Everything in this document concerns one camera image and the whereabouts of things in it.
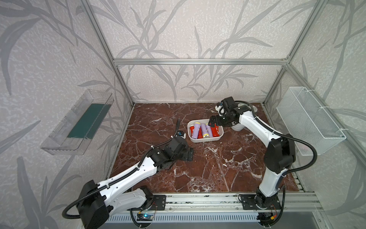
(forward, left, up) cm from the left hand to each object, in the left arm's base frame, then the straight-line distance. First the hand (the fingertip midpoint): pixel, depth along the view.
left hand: (187, 151), depth 78 cm
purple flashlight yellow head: (+19, -5, -7) cm, 20 cm away
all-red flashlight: (+17, -8, -9) cm, 21 cm away
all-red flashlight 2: (+19, -19, -8) cm, 28 cm away
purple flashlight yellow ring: (+20, -15, -10) cm, 27 cm away
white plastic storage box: (+26, -2, -8) cm, 28 cm away
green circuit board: (-29, +21, -14) cm, 39 cm away
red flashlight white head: (+22, -3, -9) cm, 24 cm away
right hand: (+19, -17, +1) cm, 25 cm away
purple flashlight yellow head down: (+17, -12, -9) cm, 22 cm away
